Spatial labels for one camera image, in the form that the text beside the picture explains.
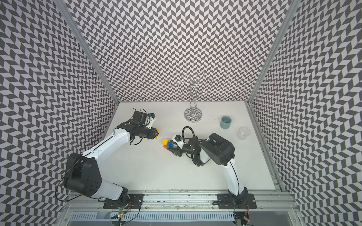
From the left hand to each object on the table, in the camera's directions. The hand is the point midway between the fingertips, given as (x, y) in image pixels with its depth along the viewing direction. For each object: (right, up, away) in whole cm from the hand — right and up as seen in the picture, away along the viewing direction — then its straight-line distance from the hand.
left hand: (155, 134), depth 87 cm
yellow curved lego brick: (+3, +3, -3) cm, 5 cm away
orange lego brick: (+5, -9, +5) cm, 12 cm away
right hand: (+9, -8, +4) cm, 13 cm away
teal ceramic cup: (+48, +7, +15) cm, 51 cm away
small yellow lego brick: (+6, -5, +2) cm, 8 cm away
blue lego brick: (+9, -7, +2) cm, 12 cm away
